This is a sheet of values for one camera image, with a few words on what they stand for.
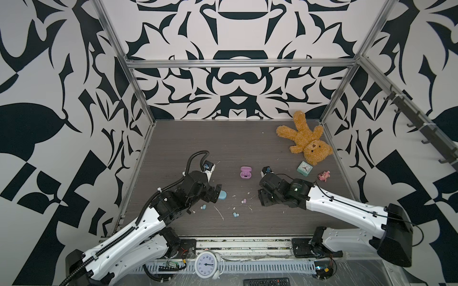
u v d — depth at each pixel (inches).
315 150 37.9
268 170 27.9
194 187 20.8
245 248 29.9
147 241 23.4
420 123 23.3
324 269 28.0
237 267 28.1
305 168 38.0
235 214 32.6
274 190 23.0
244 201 34.1
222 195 34.5
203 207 33.4
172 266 28.3
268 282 26.2
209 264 27.1
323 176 36.7
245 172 38.0
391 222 16.3
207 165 25.2
